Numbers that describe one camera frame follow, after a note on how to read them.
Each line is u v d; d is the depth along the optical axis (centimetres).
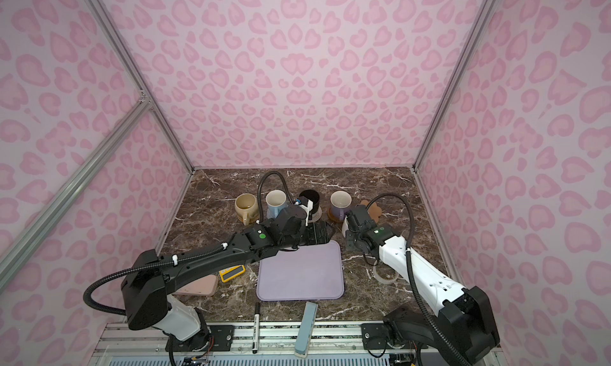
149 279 47
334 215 99
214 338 72
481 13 73
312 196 94
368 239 57
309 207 73
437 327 38
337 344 72
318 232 68
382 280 84
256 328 75
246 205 101
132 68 84
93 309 42
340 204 100
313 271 86
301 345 71
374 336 73
